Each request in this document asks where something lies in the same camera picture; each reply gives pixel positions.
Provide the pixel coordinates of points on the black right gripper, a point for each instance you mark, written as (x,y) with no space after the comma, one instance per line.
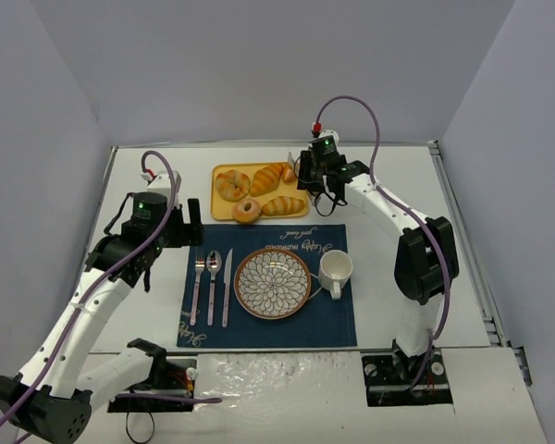
(305,172)

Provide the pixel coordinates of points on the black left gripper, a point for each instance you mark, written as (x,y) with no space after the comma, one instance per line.
(185,228)

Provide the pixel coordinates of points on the small orange bread bun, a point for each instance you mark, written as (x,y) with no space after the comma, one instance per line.
(288,175)

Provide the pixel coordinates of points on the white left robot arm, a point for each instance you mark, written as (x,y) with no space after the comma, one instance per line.
(50,397)

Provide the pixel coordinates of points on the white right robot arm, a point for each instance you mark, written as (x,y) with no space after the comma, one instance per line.
(426,260)

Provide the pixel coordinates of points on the round twisted bread roll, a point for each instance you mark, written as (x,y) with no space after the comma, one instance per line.
(232,185)

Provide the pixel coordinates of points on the large striped croissant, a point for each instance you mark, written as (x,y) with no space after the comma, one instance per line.
(266,179)

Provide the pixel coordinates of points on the small striped croissant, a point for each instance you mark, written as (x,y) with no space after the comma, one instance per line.
(283,206)

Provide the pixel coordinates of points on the sugared orange donut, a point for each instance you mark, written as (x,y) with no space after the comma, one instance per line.
(246,211)

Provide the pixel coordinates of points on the floral patterned ceramic plate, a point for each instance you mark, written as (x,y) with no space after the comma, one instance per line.
(272,284)

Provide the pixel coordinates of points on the dark blue cloth placemat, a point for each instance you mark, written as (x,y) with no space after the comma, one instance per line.
(321,323)

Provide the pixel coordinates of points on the white ceramic mug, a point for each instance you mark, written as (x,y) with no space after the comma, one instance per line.
(335,270)

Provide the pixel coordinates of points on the spoon with pink handle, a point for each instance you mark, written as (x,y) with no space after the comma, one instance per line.
(213,265)

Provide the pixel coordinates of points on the fork with pink handle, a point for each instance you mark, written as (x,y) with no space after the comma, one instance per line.
(199,266)

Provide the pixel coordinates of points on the knife with pink handle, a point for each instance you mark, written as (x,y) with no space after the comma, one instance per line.
(227,288)

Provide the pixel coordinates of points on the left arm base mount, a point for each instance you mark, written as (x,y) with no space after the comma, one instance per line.
(176,380)

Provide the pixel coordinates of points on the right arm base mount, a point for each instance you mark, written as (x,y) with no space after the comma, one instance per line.
(391,380)

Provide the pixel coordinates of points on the metal table edge rail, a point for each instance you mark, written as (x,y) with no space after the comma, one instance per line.
(485,299)

